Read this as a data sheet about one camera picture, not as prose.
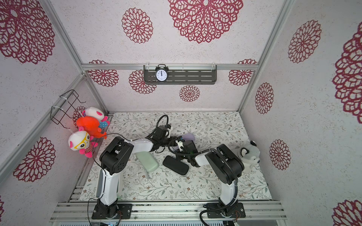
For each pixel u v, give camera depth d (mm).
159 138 814
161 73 897
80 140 793
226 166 455
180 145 866
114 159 548
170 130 923
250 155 736
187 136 1052
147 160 891
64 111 762
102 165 558
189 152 770
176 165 876
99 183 785
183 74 945
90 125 893
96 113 942
